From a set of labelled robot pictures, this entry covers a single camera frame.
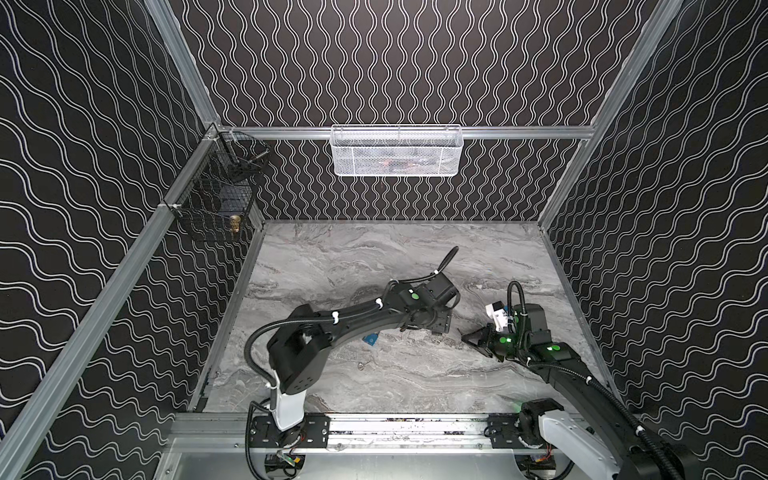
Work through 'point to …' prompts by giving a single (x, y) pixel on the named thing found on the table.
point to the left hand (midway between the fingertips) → (451, 325)
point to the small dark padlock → (371, 338)
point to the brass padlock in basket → (235, 221)
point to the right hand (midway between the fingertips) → (465, 339)
